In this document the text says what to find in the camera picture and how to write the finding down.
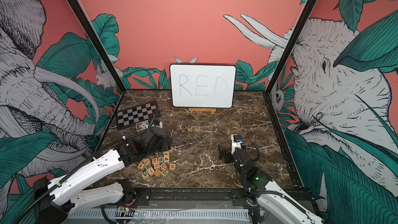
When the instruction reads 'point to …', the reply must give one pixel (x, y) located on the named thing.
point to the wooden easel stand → (202, 109)
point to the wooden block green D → (164, 172)
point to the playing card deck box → (142, 125)
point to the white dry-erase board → (203, 85)
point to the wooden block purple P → (166, 159)
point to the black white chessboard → (130, 117)
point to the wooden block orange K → (172, 166)
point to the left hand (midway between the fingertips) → (171, 139)
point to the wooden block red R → (189, 128)
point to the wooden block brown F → (166, 153)
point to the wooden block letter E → (197, 128)
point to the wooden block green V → (145, 175)
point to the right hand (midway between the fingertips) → (224, 142)
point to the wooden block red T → (155, 160)
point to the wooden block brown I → (150, 170)
